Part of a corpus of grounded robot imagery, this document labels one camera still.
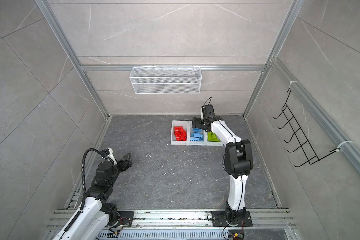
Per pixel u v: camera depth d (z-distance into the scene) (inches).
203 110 30.2
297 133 27.1
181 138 39.4
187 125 41.0
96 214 21.6
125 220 28.6
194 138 39.7
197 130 42.2
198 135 39.9
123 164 28.7
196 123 34.6
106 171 24.0
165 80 39.6
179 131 41.1
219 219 28.7
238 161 20.8
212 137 40.0
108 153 28.0
